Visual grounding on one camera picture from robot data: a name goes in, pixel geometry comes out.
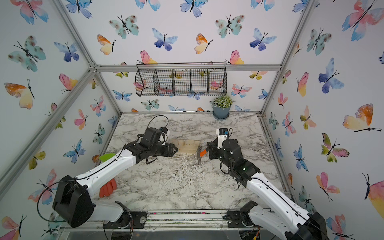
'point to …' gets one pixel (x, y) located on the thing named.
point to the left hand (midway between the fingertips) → (175, 148)
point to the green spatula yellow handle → (106, 156)
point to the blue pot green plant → (221, 107)
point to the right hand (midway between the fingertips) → (210, 141)
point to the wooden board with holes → (185, 146)
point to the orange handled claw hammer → (200, 154)
